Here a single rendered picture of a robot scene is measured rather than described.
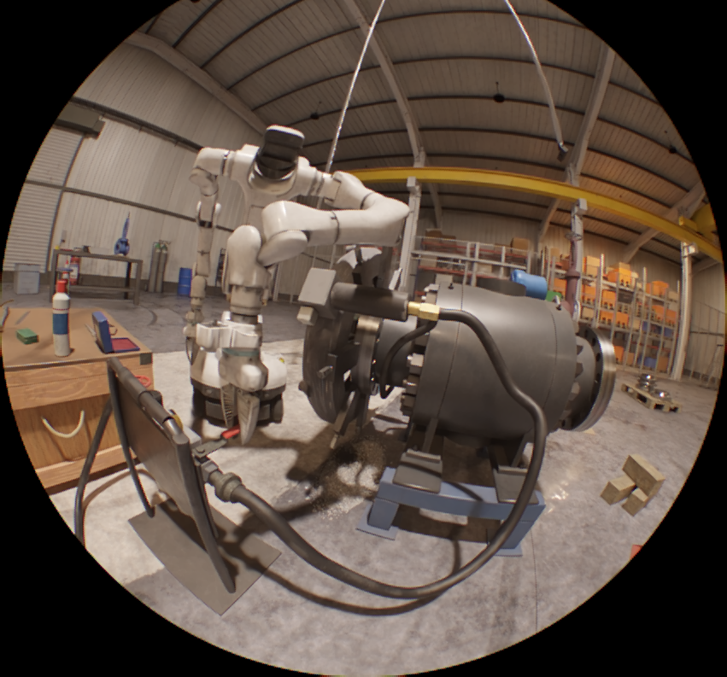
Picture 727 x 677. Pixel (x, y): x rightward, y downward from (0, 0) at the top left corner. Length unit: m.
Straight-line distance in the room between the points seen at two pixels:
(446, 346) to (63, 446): 1.32
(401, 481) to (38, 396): 1.15
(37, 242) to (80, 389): 7.98
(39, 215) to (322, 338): 8.70
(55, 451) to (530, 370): 1.54
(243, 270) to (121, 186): 8.72
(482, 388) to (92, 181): 9.16
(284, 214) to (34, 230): 8.66
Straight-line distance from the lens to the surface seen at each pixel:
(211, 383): 1.29
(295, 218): 0.41
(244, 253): 0.41
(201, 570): 0.86
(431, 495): 0.82
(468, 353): 0.75
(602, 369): 1.03
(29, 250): 8.88
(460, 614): 0.89
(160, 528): 0.96
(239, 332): 0.41
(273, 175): 0.89
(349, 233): 0.45
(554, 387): 0.84
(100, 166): 9.14
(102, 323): 0.96
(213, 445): 0.50
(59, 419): 1.04
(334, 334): 0.72
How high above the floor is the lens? 0.77
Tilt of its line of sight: 4 degrees down
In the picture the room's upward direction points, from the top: 9 degrees clockwise
